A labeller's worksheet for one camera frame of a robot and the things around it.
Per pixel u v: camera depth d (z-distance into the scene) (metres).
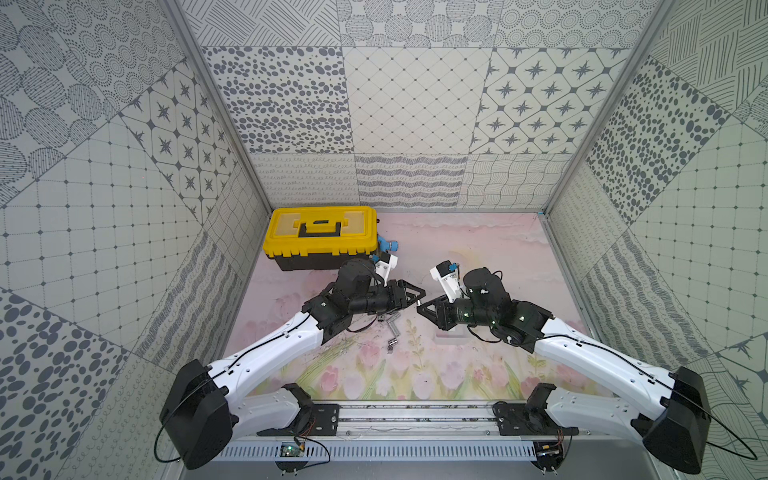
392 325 0.90
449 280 0.66
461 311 0.62
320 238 0.90
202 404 0.39
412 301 0.71
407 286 0.67
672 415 0.38
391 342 0.86
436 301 0.67
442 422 0.76
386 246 1.07
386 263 0.70
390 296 0.66
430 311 0.71
